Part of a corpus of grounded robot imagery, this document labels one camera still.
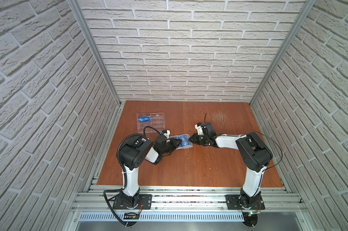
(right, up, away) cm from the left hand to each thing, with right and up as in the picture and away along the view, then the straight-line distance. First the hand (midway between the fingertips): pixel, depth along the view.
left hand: (185, 140), depth 93 cm
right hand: (+4, -1, +4) cm, 6 cm away
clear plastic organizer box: (-22, +13, +10) cm, 27 cm away
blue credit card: (0, -1, +3) cm, 3 cm away
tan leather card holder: (-2, -5, 0) cm, 5 cm away
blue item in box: (-30, +14, +8) cm, 34 cm away
